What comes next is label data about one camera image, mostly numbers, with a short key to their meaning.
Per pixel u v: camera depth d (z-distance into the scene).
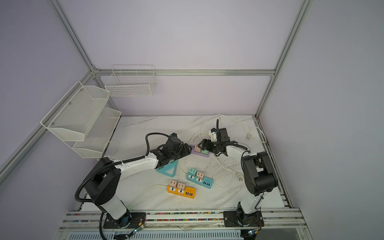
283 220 0.75
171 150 0.69
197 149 0.93
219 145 0.75
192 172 0.83
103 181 0.46
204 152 0.94
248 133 1.09
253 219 0.69
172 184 0.78
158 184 0.85
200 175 0.82
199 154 0.95
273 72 0.94
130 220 0.72
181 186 0.78
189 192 0.80
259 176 0.48
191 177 0.86
